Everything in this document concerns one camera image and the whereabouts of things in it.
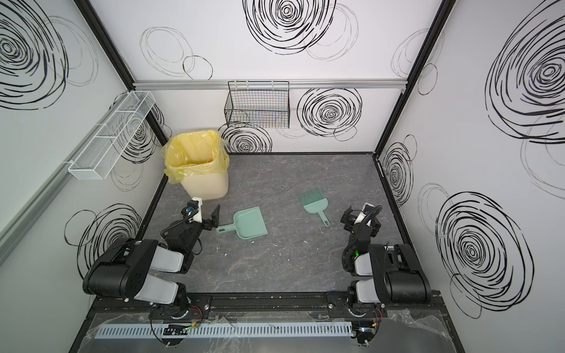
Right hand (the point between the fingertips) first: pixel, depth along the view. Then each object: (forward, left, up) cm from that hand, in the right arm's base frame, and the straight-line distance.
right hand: (359, 210), depth 88 cm
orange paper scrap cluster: (+20, +64, +8) cm, 68 cm away
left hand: (+1, +61, +3) cm, 61 cm away
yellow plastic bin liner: (+25, +72, +8) cm, 77 cm away
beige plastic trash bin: (+8, +62, +4) cm, 63 cm away
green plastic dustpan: (-2, +46, -9) cm, 47 cm away
